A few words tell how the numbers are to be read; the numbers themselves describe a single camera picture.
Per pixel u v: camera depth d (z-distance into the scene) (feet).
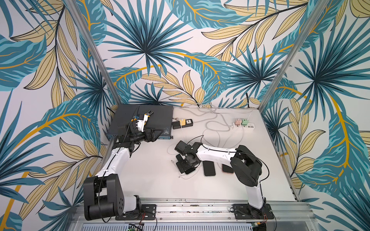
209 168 2.88
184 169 2.63
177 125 3.41
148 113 3.50
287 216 2.41
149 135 2.35
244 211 2.41
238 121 3.38
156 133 2.43
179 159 2.94
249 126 3.48
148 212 2.43
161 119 3.56
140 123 2.40
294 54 2.81
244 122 3.39
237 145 3.29
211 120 3.73
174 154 3.09
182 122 3.39
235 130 3.33
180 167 2.64
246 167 1.63
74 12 2.26
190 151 2.17
